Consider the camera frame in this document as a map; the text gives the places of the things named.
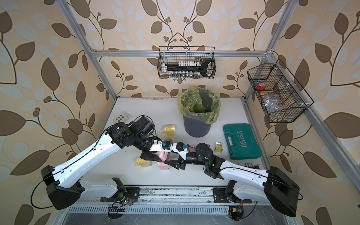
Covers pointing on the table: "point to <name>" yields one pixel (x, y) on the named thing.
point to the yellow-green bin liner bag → (199, 103)
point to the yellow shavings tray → (218, 146)
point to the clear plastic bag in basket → (272, 103)
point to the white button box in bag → (123, 117)
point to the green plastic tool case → (241, 141)
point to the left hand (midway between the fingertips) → (161, 150)
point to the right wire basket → (283, 98)
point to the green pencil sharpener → (168, 141)
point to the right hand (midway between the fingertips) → (167, 154)
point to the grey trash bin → (195, 128)
